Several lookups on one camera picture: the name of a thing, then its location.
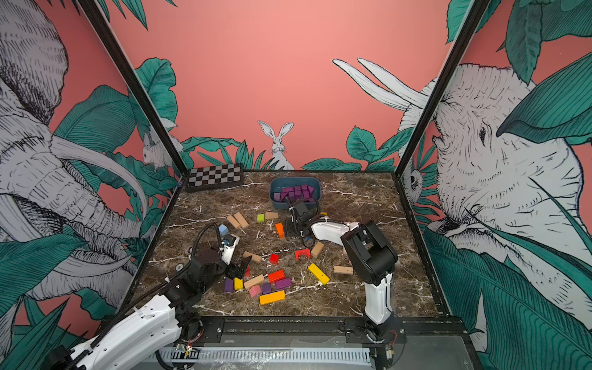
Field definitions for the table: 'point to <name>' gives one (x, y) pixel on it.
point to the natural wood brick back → (271, 215)
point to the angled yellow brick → (321, 276)
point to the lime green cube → (260, 218)
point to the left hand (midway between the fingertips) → (241, 248)
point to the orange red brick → (277, 276)
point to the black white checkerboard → (215, 176)
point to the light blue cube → (223, 230)
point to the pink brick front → (254, 290)
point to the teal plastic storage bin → (297, 189)
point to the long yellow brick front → (272, 297)
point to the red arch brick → (304, 252)
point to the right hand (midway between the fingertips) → (286, 225)
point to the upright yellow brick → (238, 284)
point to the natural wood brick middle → (254, 257)
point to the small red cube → (274, 258)
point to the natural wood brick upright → (317, 249)
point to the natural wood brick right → (344, 270)
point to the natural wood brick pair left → (237, 220)
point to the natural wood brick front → (253, 281)
